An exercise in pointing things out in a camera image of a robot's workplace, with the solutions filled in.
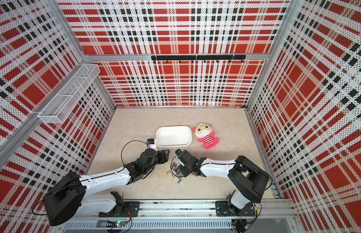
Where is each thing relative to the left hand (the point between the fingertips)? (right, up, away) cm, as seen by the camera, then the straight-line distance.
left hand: (167, 150), depth 86 cm
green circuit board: (-20, -32, -17) cm, 42 cm away
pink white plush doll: (+23, +10, +11) cm, 28 cm away
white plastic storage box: (+2, +6, +15) cm, 16 cm away
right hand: (+11, -10, +2) cm, 15 cm away
